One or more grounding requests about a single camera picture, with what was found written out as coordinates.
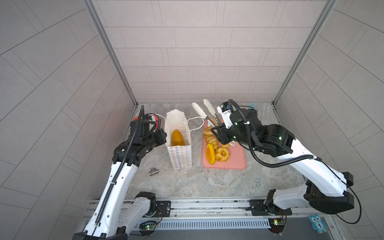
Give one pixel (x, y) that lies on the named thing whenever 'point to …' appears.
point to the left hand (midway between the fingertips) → (170, 132)
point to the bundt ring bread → (222, 154)
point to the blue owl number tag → (317, 224)
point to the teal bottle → (252, 104)
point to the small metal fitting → (153, 171)
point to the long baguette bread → (177, 138)
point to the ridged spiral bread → (226, 146)
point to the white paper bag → (179, 157)
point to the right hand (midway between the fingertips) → (213, 129)
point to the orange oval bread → (210, 153)
